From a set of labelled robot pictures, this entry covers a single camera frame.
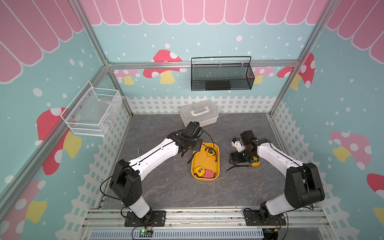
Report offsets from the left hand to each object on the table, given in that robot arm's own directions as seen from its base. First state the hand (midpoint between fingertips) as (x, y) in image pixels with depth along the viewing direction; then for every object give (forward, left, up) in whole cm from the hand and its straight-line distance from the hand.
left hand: (195, 145), depth 84 cm
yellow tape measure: (-5, -37, -14) cm, 39 cm away
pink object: (-11, -8, -14) cm, 20 cm away
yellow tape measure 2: (+4, -10, -13) cm, 17 cm away
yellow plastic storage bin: (-4, -6, -14) cm, 16 cm away
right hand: (-4, -24, -10) cm, 27 cm away
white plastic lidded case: (+30, -6, -3) cm, 31 cm away
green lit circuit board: (-40, +24, -18) cm, 50 cm away
